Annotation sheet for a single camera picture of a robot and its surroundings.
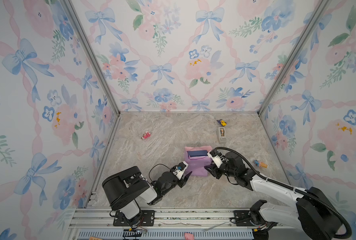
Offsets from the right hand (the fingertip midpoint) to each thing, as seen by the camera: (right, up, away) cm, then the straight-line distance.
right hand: (207, 163), depth 85 cm
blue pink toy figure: (+33, -2, +5) cm, 34 cm away
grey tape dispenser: (+13, +12, +15) cm, 24 cm away
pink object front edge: (-11, -29, -17) cm, 35 cm away
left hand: (-11, -2, -1) cm, 11 cm away
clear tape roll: (+14, +17, +18) cm, 29 cm away
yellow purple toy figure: (+16, +24, +25) cm, 38 cm away
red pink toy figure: (-39, +15, +18) cm, 46 cm away
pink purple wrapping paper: (-6, -1, -4) cm, 7 cm away
